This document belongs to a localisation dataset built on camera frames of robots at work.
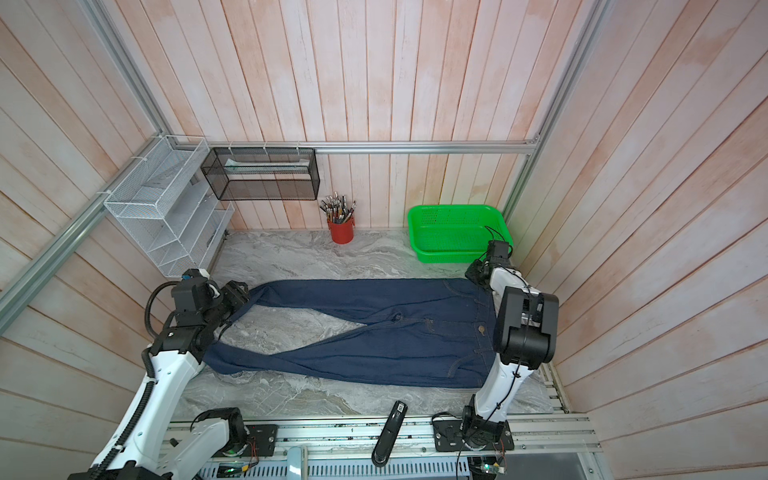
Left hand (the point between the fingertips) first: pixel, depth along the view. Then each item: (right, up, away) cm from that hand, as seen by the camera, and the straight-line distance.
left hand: (242, 294), depth 79 cm
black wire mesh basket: (-4, +40, +25) cm, 48 cm away
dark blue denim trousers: (+52, -14, +13) cm, 55 cm away
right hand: (+70, +5, +21) cm, 74 cm away
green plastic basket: (+66, +19, +32) cm, 76 cm away
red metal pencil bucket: (+23, +20, +35) cm, 46 cm away
